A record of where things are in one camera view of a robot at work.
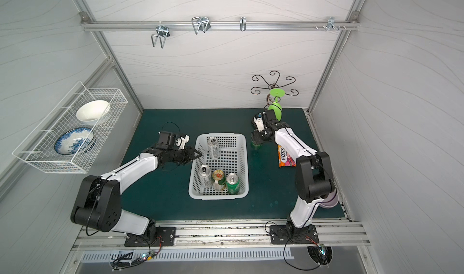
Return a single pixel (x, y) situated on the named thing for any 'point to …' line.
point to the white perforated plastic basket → (233, 159)
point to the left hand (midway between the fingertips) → (200, 156)
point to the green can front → (233, 183)
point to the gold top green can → (219, 180)
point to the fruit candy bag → (284, 158)
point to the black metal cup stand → (261, 84)
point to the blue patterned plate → (75, 141)
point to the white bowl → (92, 112)
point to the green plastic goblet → (277, 93)
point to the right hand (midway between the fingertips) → (259, 134)
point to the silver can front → (205, 172)
